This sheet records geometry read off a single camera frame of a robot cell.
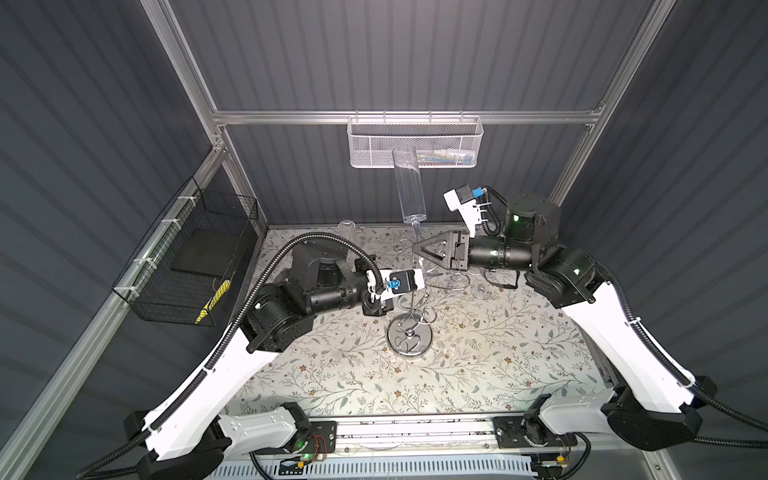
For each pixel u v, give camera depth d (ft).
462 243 1.52
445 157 3.00
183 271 2.36
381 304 1.52
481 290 3.35
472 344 2.92
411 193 1.73
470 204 1.61
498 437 2.42
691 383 1.22
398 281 1.34
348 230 3.11
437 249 1.75
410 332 2.91
